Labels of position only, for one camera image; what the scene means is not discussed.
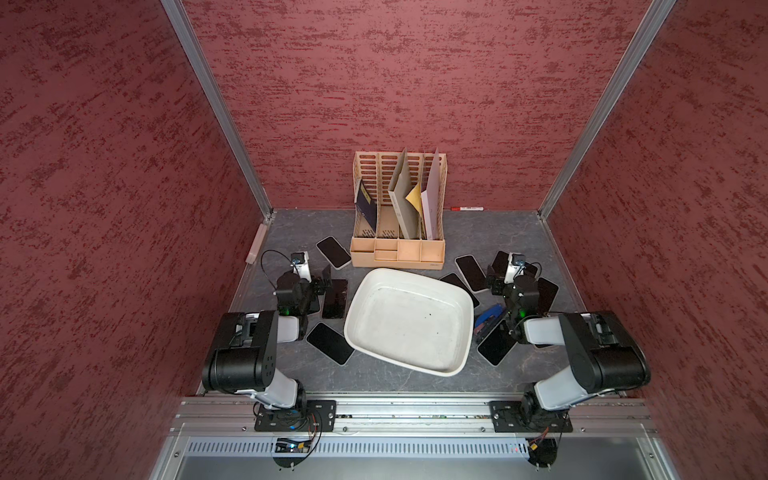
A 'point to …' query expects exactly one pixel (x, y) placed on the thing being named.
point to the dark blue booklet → (366, 206)
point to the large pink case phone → (498, 344)
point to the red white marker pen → (466, 208)
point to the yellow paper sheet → (414, 197)
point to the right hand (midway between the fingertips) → (502, 269)
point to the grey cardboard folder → (400, 188)
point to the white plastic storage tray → (414, 320)
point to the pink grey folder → (431, 200)
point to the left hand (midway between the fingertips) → (316, 270)
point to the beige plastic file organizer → (390, 247)
